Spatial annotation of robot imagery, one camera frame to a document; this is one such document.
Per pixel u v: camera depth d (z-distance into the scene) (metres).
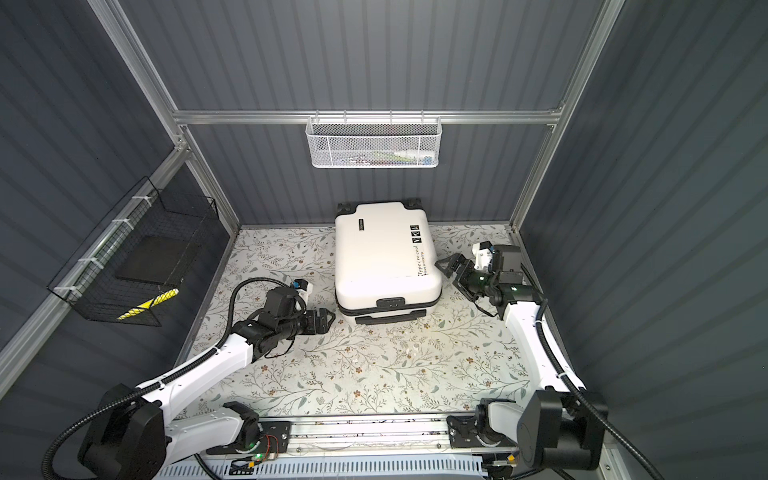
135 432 0.40
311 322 0.75
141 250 0.74
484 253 0.75
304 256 1.12
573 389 0.40
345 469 0.77
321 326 0.77
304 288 0.78
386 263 0.83
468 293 0.73
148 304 0.66
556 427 0.39
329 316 0.80
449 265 0.72
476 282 0.71
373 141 1.24
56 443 0.37
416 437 0.76
